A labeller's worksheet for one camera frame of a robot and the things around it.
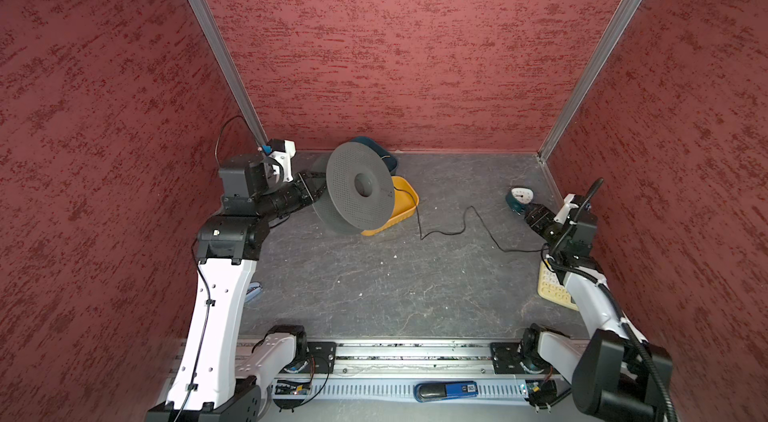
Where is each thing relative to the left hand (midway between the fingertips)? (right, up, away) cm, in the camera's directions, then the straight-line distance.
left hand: (330, 185), depth 64 cm
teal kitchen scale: (+58, -5, +39) cm, 71 cm away
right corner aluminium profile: (+81, +29, +37) cm, 93 cm away
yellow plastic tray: (+18, -7, +43) cm, 47 cm away
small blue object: (-26, -30, +19) cm, 45 cm away
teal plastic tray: (+13, +9, +53) cm, 55 cm away
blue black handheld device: (+23, -47, +2) cm, 52 cm away
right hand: (+54, -8, +22) cm, 59 cm away
